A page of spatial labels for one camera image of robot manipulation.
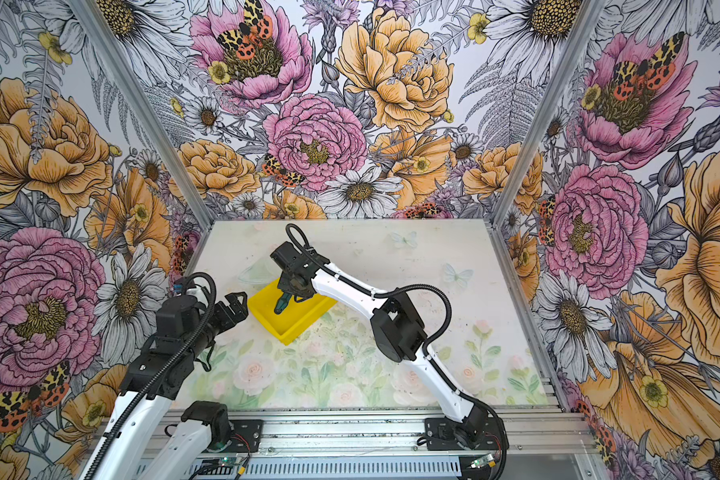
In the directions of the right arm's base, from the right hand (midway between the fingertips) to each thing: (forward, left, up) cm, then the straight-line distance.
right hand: (290, 293), depth 91 cm
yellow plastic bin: (-7, -1, -3) cm, 8 cm away
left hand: (-12, +10, +10) cm, 19 cm away
